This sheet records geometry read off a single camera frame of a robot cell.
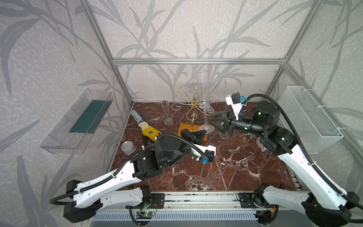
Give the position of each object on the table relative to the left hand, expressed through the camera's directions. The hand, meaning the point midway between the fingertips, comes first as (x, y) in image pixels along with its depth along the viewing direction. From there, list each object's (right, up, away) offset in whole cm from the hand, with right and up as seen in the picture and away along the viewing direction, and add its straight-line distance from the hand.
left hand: (203, 129), depth 57 cm
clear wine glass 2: (+18, -10, +44) cm, 48 cm away
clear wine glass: (-22, +11, +37) cm, 44 cm away
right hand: (+3, +5, -1) cm, 6 cm away
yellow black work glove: (-35, -7, +43) cm, 56 cm away
